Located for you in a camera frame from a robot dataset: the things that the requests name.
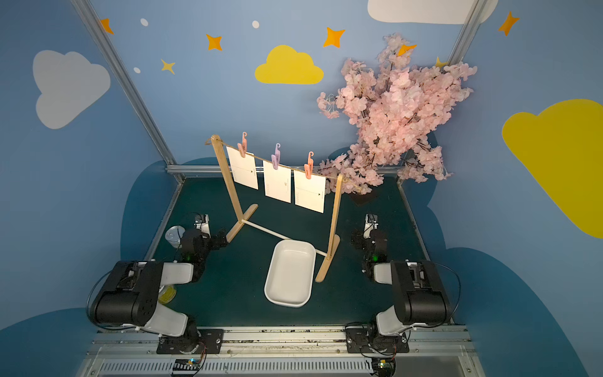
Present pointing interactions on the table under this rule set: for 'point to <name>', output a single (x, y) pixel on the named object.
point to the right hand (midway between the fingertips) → (370, 226)
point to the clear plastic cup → (173, 235)
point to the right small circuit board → (386, 366)
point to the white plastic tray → (290, 277)
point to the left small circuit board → (187, 364)
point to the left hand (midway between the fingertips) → (213, 227)
